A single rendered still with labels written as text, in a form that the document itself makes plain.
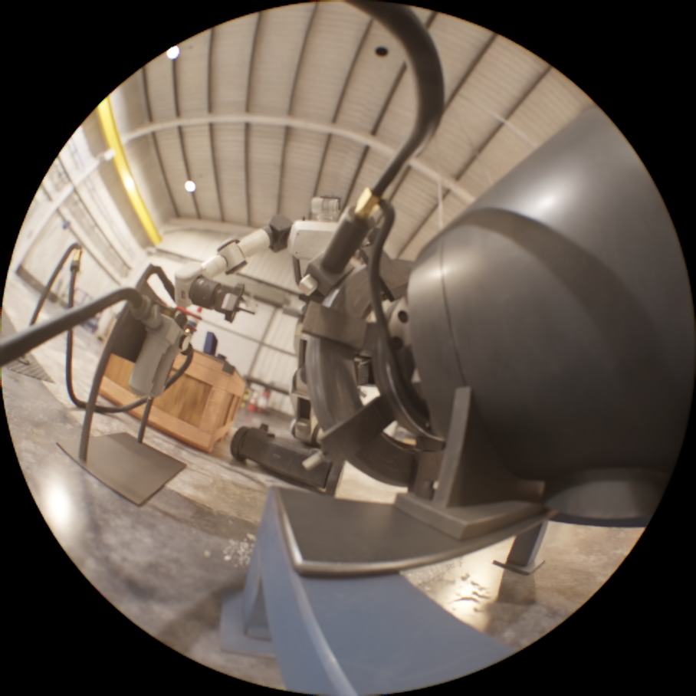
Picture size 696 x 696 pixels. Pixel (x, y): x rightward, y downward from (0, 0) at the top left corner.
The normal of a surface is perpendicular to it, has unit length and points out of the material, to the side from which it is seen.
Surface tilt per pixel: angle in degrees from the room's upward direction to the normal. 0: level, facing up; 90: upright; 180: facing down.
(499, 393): 130
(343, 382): 90
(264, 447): 90
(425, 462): 90
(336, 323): 90
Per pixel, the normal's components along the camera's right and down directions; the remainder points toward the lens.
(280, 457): -0.10, -0.38
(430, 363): -0.91, 0.12
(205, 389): 0.37, -0.24
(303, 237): -0.12, 0.40
